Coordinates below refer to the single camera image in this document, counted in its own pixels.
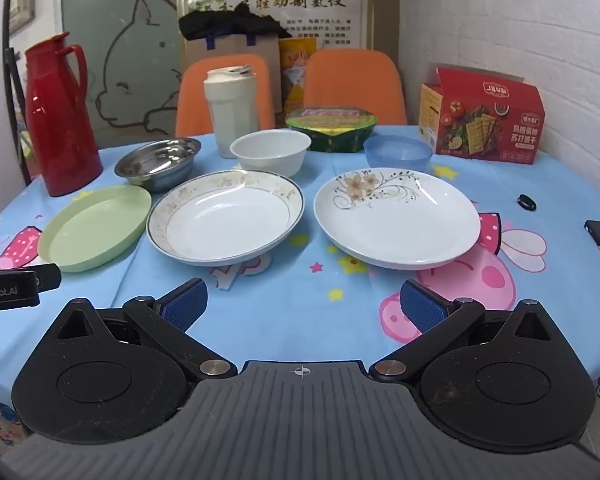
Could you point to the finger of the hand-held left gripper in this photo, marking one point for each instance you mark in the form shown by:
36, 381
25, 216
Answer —
47, 277

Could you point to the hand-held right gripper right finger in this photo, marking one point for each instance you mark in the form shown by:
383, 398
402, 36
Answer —
422, 306

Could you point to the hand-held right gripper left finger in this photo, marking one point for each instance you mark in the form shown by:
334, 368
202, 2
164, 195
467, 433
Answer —
185, 306

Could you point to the green plastic plate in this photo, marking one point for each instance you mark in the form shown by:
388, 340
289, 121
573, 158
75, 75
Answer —
90, 230

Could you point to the floral white plate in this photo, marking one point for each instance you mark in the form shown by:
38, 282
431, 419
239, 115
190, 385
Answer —
400, 225

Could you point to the gold-rimmed white plate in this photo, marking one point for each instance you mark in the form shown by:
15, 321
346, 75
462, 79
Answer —
225, 220

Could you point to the stainless steel bowl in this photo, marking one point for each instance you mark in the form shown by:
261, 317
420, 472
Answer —
155, 160

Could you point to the white ceramic bowl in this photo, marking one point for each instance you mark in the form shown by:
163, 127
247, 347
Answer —
270, 157

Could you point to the blue cartoon tablecloth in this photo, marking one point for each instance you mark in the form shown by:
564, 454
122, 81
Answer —
300, 270

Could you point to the red thermos jug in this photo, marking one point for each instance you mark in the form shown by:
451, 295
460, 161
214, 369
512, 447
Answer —
60, 125

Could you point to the blue plastic bowl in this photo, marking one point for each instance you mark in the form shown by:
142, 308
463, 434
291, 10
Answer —
397, 155

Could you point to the black metal stand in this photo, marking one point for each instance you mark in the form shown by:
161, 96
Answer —
16, 110

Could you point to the red cracker box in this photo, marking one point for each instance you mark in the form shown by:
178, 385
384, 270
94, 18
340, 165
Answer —
490, 125

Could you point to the green instant noodle bowl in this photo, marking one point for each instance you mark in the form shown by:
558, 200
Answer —
330, 132

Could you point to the white tumbler with lid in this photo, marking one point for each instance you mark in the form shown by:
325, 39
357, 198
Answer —
230, 110

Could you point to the orange chair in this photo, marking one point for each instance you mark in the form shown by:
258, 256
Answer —
350, 80
195, 100

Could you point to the yellow snack packet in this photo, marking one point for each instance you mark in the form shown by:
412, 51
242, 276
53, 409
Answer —
295, 75

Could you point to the cardboard box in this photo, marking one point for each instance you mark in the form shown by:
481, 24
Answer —
262, 49

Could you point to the white wall box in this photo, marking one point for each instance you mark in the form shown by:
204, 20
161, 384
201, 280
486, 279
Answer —
22, 7

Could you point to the wall poster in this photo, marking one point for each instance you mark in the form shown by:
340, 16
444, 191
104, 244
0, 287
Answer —
330, 15

